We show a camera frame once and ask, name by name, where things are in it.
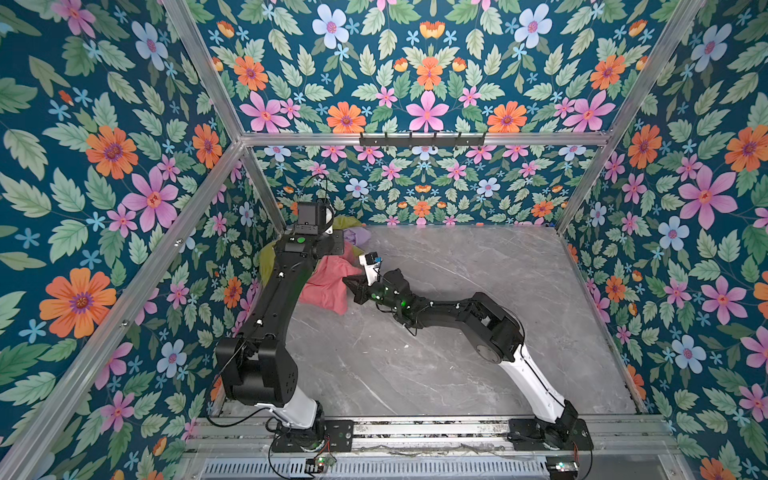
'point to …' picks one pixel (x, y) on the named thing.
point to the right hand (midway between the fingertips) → (344, 275)
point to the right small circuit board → (562, 467)
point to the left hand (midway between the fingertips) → (338, 229)
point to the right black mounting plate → (523, 435)
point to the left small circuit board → (318, 463)
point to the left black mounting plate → (330, 436)
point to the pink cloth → (325, 286)
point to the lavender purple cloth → (357, 235)
